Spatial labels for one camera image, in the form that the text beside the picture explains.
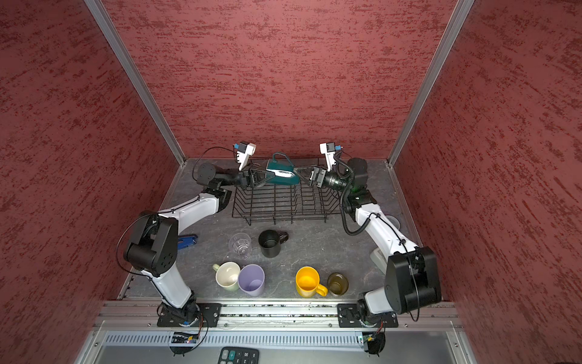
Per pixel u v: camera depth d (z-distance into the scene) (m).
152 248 0.48
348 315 0.74
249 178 0.68
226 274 0.76
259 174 0.71
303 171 0.68
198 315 0.73
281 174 0.70
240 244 0.90
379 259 0.83
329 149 0.68
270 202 1.03
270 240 0.89
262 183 0.70
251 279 0.80
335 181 0.67
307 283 0.81
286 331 0.73
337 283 0.81
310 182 0.64
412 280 0.42
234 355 0.67
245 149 0.67
